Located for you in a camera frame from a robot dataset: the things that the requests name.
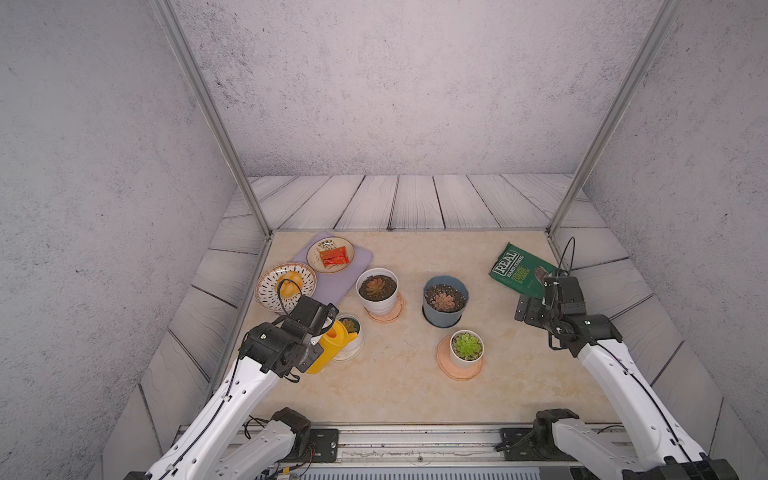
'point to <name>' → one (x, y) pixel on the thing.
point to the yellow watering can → (333, 342)
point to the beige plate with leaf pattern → (330, 254)
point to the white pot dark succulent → (378, 290)
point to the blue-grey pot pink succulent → (444, 300)
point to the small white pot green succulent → (466, 348)
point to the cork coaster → (391, 317)
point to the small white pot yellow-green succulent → (353, 326)
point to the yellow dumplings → (289, 288)
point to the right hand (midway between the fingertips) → (541, 307)
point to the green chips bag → (518, 267)
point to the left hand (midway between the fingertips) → (303, 341)
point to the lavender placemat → (332, 288)
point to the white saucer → (349, 351)
